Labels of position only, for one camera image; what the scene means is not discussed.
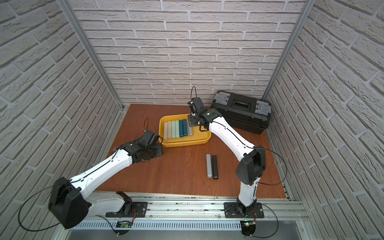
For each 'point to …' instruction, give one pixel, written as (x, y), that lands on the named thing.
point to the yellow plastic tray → (198, 138)
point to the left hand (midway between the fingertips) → (162, 148)
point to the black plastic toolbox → (242, 113)
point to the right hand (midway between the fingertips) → (196, 118)
